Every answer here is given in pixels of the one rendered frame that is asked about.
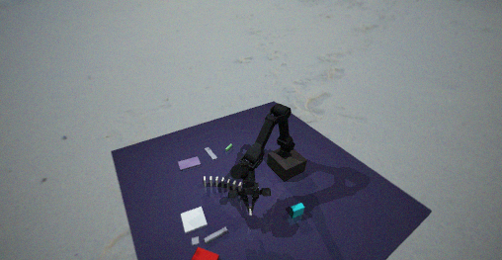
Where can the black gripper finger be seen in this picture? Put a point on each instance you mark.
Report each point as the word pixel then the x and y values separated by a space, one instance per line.
pixel 253 202
pixel 246 202

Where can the red rectangular block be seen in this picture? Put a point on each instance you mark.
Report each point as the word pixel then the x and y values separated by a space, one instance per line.
pixel 202 254

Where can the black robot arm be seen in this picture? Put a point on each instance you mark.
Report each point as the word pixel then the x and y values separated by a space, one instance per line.
pixel 256 152

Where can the white flat rectangular block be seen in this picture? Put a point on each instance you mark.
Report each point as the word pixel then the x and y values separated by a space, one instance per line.
pixel 193 219

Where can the teal block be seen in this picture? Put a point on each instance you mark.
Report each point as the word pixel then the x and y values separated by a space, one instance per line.
pixel 296 210

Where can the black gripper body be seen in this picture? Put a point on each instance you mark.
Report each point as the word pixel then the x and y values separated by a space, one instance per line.
pixel 264 191

